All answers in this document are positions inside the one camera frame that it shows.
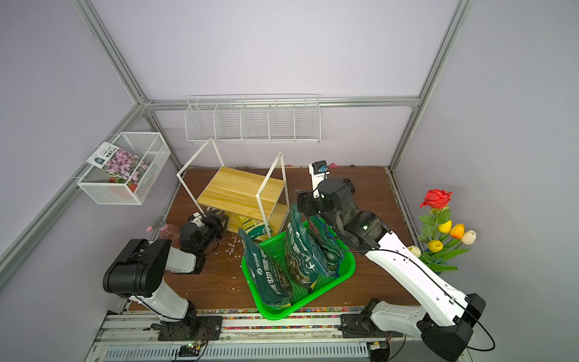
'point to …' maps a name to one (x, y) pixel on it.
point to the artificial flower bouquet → (440, 241)
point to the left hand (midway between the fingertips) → (230, 211)
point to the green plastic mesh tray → (276, 242)
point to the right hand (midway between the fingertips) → (307, 187)
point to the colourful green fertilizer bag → (329, 247)
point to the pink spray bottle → (166, 230)
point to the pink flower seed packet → (120, 166)
